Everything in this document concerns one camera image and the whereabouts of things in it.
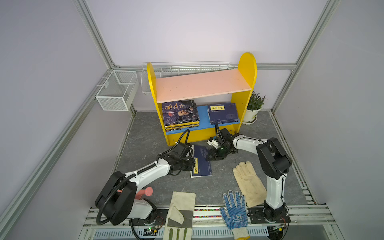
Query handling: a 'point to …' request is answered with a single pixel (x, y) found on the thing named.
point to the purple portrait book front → (180, 112)
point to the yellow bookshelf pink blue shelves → (198, 106)
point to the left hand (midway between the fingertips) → (194, 167)
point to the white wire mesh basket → (118, 91)
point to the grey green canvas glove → (179, 225)
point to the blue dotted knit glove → (236, 217)
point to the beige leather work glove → (253, 190)
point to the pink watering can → (148, 191)
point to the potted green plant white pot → (256, 101)
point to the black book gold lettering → (181, 126)
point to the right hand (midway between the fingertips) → (210, 161)
